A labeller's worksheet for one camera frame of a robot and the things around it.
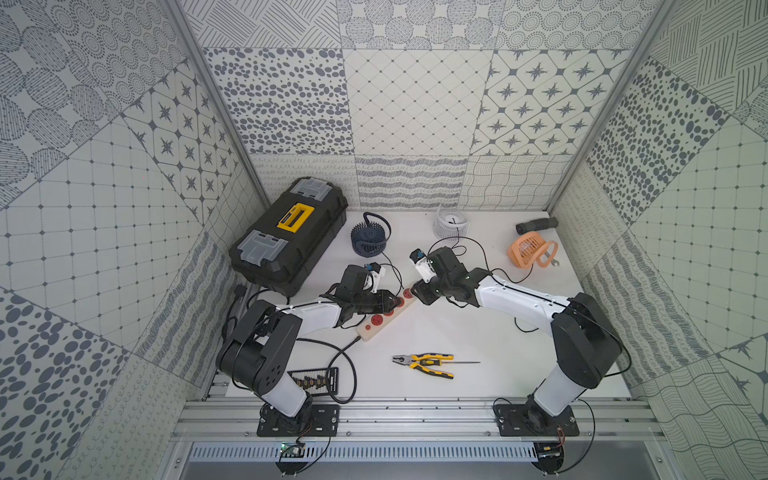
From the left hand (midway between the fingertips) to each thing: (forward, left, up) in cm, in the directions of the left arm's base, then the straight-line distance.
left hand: (392, 295), depth 90 cm
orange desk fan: (+15, -44, +4) cm, 46 cm away
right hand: (+1, -9, +2) cm, 9 cm away
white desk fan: (+29, -21, +1) cm, 36 cm away
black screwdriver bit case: (-24, +19, -4) cm, 31 cm away
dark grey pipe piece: (+32, -54, -1) cm, 63 cm away
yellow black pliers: (-17, -6, -6) cm, 19 cm away
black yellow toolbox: (+9, +32, +12) cm, 36 cm away
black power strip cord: (-19, +17, -4) cm, 26 cm away
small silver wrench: (+18, -57, -5) cm, 60 cm away
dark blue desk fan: (+21, +9, +1) cm, 23 cm away
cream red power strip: (-7, +4, -3) cm, 9 cm away
